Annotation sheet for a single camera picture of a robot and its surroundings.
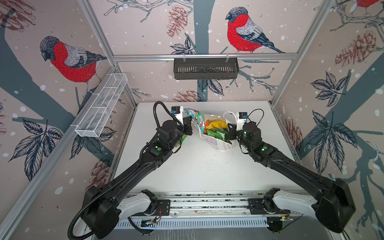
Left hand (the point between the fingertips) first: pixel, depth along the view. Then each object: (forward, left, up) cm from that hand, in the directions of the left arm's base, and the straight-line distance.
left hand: (194, 114), depth 72 cm
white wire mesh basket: (+8, +50, -2) cm, 51 cm away
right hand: (+2, -19, -9) cm, 21 cm away
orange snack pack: (+10, -8, -21) cm, 25 cm away
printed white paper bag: (-8, -14, -16) cm, 23 cm away
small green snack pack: (0, -14, -17) cm, 22 cm away
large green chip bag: (+4, +8, -30) cm, 31 cm away
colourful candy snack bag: (-1, -2, -2) cm, 3 cm away
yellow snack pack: (+9, -16, -20) cm, 27 cm away
